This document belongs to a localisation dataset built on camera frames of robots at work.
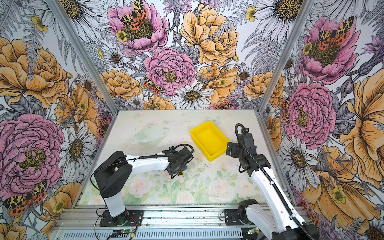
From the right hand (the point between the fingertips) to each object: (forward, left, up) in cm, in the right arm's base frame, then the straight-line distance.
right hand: (237, 151), depth 80 cm
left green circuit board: (-31, +55, -16) cm, 65 cm away
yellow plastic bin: (+18, +13, -15) cm, 27 cm away
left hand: (-3, +32, -16) cm, 36 cm away
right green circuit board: (-33, -4, -17) cm, 37 cm away
